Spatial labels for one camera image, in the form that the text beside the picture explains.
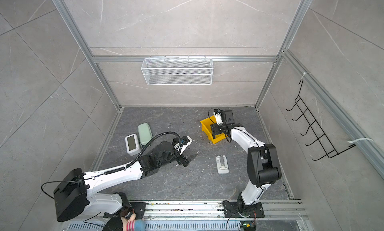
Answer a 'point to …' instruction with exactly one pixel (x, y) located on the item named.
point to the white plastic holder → (222, 164)
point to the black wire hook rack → (323, 142)
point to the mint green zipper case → (144, 133)
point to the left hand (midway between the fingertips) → (191, 143)
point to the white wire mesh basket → (177, 71)
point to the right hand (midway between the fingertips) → (217, 124)
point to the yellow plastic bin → (206, 126)
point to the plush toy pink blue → (131, 224)
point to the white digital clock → (132, 145)
